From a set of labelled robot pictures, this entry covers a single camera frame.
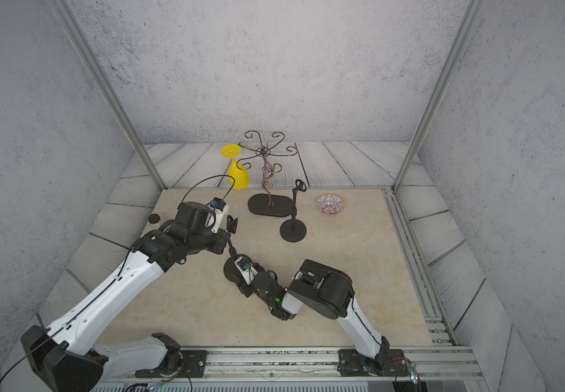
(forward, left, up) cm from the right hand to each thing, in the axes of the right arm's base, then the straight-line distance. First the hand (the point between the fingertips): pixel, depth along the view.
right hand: (239, 270), depth 90 cm
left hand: (+2, -1, +20) cm, 20 cm away
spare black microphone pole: (+4, -1, +21) cm, 22 cm away
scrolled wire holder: (+33, -10, +20) cm, 40 cm away
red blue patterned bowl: (+33, -36, -3) cm, 49 cm away
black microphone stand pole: (+20, -20, +8) cm, 30 cm away
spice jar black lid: (+19, +36, +6) cm, 42 cm away
